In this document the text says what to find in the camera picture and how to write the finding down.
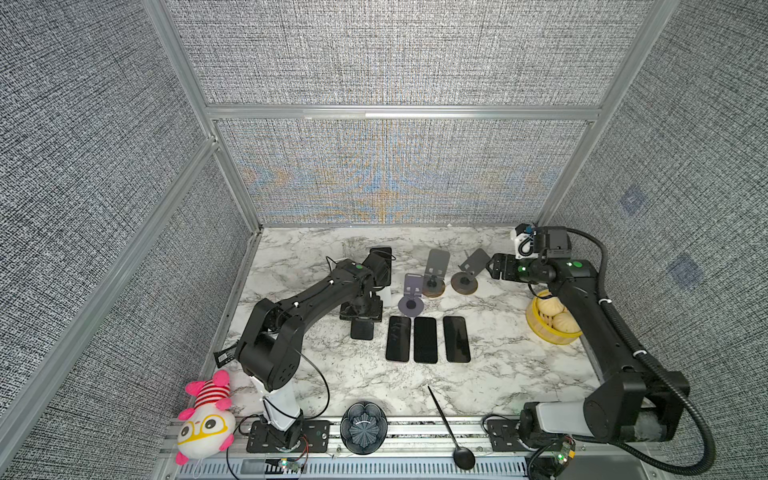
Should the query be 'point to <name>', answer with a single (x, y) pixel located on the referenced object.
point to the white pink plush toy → (208, 427)
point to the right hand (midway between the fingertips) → (503, 258)
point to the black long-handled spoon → (462, 456)
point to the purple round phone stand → (412, 304)
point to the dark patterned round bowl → (363, 427)
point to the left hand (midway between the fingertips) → (372, 316)
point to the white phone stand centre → (385, 295)
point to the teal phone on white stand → (379, 259)
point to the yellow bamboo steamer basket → (541, 324)
